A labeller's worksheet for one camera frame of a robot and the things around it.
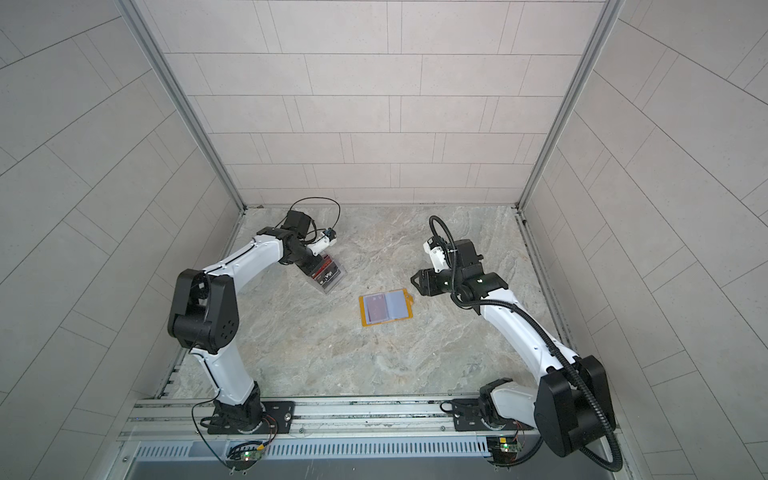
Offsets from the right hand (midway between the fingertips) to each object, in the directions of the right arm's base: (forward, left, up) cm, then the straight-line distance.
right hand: (418, 278), depth 81 cm
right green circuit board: (-37, -16, -16) cm, 44 cm away
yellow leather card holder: (-1, +10, -13) cm, 16 cm away
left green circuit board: (-36, +42, -12) cm, 57 cm away
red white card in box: (+10, +28, -9) cm, 31 cm away
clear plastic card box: (+6, +28, -12) cm, 31 cm away
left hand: (+14, +28, -7) cm, 32 cm away
